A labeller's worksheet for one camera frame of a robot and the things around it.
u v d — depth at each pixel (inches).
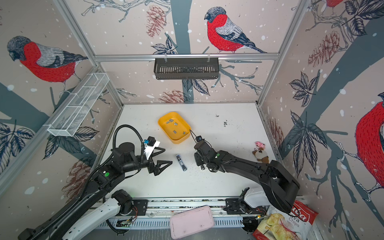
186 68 42.0
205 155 25.3
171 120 43.4
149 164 23.2
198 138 29.9
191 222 26.5
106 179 19.8
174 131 40.9
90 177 20.0
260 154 35.5
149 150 23.6
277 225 25.8
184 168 33.9
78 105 30.6
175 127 42.1
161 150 28.1
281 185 16.8
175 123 42.2
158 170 23.7
